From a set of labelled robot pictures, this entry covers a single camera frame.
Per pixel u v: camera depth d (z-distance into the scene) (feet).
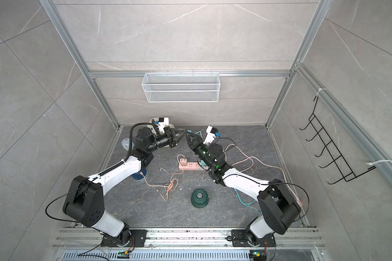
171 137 2.21
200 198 2.46
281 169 3.04
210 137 2.30
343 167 2.05
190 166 3.13
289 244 2.40
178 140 2.36
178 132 2.40
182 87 3.31
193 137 2.37
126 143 3.30
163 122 2.43
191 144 2.25
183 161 3.04
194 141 2.22
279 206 1.42
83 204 1.44
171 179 3.04
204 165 2.21
